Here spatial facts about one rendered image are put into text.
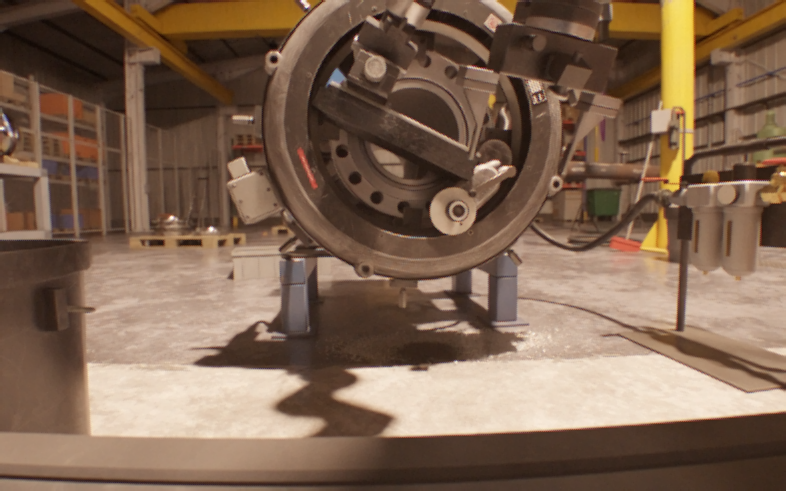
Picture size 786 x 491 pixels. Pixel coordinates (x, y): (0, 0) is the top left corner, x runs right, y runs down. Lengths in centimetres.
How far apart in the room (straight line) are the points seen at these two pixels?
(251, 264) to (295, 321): 124
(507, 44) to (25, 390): 50
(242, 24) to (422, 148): 1265
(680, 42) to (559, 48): 424
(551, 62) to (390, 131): 50
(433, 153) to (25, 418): 80
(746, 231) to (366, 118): 96
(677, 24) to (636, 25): 1015
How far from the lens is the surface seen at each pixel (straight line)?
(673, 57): 466
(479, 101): 47
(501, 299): 137
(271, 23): 1319
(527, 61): 47
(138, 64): 1369
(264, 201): 94
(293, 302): 128
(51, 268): 35
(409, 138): 90
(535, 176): 101
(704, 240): 129
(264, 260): 249
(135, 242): 576
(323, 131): 103
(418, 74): 110
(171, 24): 1431
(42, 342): 36
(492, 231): 96
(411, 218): 103
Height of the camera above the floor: 39
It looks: 5 degrees down
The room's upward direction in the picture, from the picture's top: 1 degrees counter-clockwise
